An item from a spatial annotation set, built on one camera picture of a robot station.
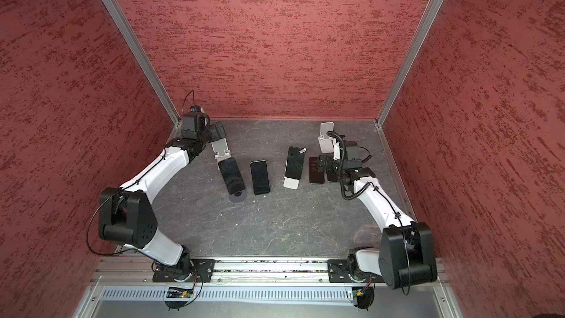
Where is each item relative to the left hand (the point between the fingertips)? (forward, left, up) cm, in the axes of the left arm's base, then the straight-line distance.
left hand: (213, 132), depth 89 cm
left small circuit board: (-53, +5, -22) cm, 58 cm away
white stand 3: (-14, -33, -18) cm, 40 cm away
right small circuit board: (-53, -55, -21) cm, 79 cm away
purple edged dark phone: (-10, -44, -19) cm, 49 cm away
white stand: (+1, 0, -12) cm, 12 cm away
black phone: (-14, -20, -12) cm, 27 cm away
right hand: (-10, -47, -7) cm, 49 cm away
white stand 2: (+10, -51, -18) cm, 55 cm away
